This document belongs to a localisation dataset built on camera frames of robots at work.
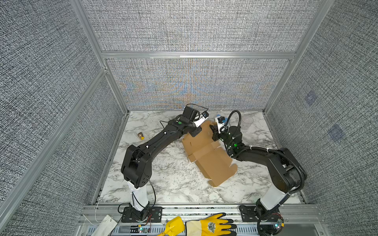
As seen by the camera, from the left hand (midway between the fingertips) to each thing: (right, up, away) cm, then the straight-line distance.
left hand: (197, 125), depth 88 cm
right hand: (+8, +1, +2) cm, 9 cm away
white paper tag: (-44, -48, -19) cm, 68 cm away
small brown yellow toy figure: (-39, -7, +15) cm, 42 cm away
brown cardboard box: (+8, -21, +4) cm, 23 cm away
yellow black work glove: (+6, -46, -20) cm, 51 cm away
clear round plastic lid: (+38, +4, +21) cm, 44 cm away
